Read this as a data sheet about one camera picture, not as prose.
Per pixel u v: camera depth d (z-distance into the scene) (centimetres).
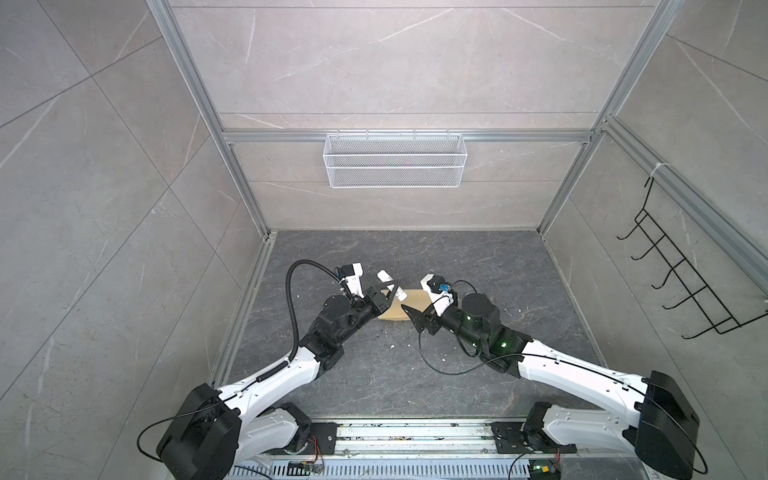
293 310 59
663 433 39
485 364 55
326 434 73
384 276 73
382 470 70
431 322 64
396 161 101
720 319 59
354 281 70
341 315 58
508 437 73
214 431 40
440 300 60
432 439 75
